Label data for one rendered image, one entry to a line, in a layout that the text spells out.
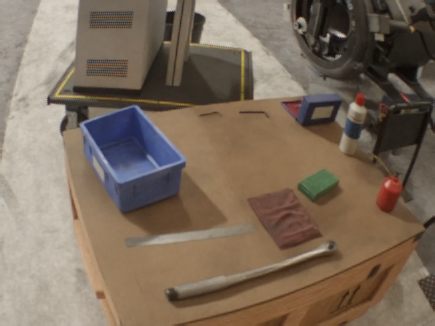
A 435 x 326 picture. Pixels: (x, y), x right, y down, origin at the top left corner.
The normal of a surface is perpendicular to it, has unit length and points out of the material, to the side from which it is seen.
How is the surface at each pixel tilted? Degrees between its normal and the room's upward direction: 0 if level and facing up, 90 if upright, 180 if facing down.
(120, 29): 90
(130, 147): 0
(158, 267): 0
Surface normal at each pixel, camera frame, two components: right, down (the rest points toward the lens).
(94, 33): -0.06, 0.62
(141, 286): 0.12, -0.77
